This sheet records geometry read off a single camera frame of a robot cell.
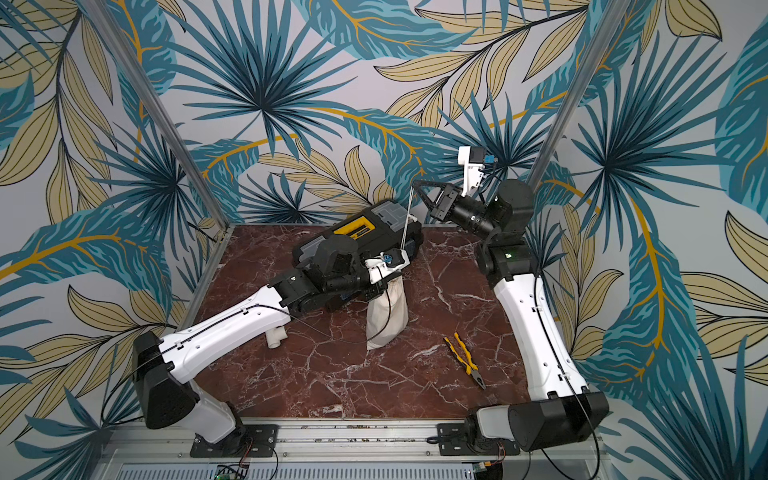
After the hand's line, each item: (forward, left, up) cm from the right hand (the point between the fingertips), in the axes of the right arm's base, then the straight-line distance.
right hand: (387, 192), depth 56 cm
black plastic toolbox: (+23, 0, -32) cm, 39 cm away
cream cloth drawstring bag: (-9, 0, -33) cm, 34 cm away
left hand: (-4, -2, -22) cm, 22 cm away
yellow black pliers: (-17, -23, -49) cm, 57 cm away
